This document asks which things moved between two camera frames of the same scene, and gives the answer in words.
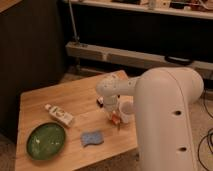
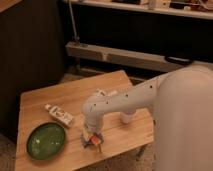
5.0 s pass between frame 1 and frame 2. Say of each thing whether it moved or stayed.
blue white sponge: stayed
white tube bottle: stayed
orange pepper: moved
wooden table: stayed
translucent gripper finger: moved
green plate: stayed
